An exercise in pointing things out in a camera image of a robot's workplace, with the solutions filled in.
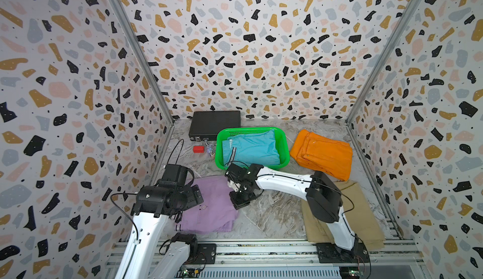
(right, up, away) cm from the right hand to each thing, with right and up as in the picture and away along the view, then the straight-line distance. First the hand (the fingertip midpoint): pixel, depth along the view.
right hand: (233, 208), depth 81 cm
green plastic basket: (+24, +29, +21) cm, 43 cm away
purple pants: (-7, -2, -1) cm, 7 cm away
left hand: (-15, +8, -11) cm, 20 cm away
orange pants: (+51, +20, +21) cm, 59 cm away
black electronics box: (-23, +39, +42) cm, 61 cm away
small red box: (-23, +24, +25) cm, 41 cm away
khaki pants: (+56, -5, +2) cm, 56 cm away
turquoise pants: (+12, +25, +22) cm, 35 cm away
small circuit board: (-16, -20, -11) cm, 28 cm away
